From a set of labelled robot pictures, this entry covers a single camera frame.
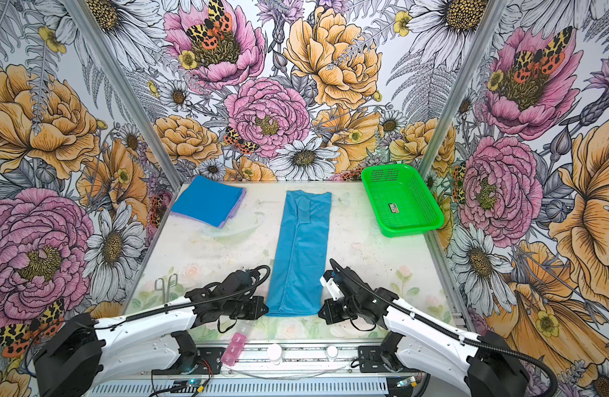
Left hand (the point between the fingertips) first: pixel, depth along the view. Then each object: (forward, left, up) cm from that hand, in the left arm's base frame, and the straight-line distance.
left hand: (264, 317), depth 81 cm
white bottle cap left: (-11, -5, +5) cm, 13 cm away
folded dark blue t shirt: (+50, +30, +1) cm, 58 cm away
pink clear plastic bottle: (-7, +7, 0) cm, 10 cm away
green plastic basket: (+52, -57, -2) cm, 77 cm away
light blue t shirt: (+15, -11, -1) cm, 19 cm away
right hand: (-3, -18, +4) cm, 19 cm away
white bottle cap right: (-11, -20, +5) cm, 24 cm away
